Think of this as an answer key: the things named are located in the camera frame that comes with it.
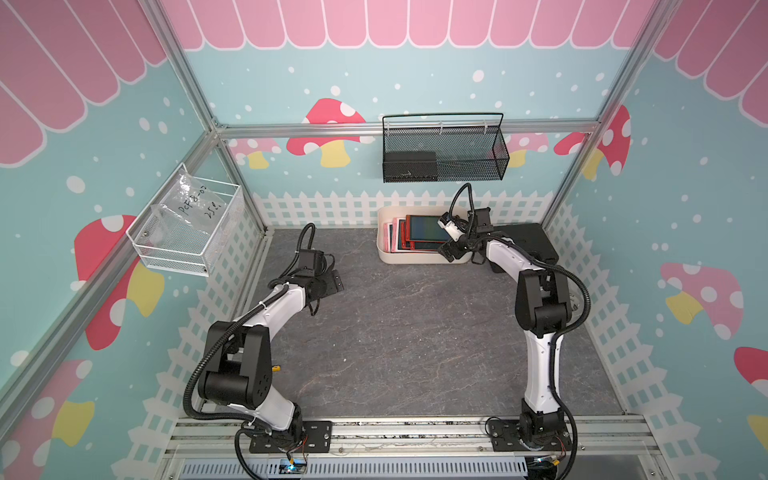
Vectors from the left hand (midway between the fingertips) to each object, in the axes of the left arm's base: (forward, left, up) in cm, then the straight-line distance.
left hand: (328, 289), depth 93 cm
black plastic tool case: (+27, -72, -3) cm, 77 cm away
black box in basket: (+31, -25, +24) cm, 47 cm away
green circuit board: (-45, +2, -9) cm, 46 cm away
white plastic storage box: (+37, -18, -2) cm, 42 cm away
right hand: (+20, -40, +1) cm, 45 cm away
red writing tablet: (+24, -24, -5) cm, 35 cm away
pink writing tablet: (+29, -21, -6) cm, 36 cm away
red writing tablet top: (+32, -32, -5) cm, 46 cm away
